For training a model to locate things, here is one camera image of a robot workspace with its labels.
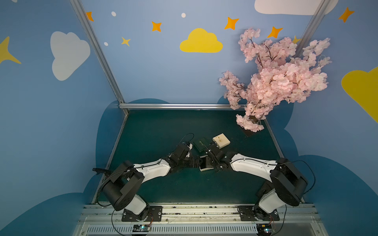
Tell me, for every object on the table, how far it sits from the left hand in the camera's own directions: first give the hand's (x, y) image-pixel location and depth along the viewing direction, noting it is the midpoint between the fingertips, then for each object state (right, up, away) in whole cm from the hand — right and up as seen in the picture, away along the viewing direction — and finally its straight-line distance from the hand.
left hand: (200, 161), depth 86 cm
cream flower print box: (+16, +11, +15) cm, 24 cm away
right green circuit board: (+31, -30, -15) cm, 46 cm away
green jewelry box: (+2, +9, +12) cm, 15 cm away
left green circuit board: (-30, -29, -16) cm, 44 cm away
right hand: (+6, 0, +4) cm, 7 cm away
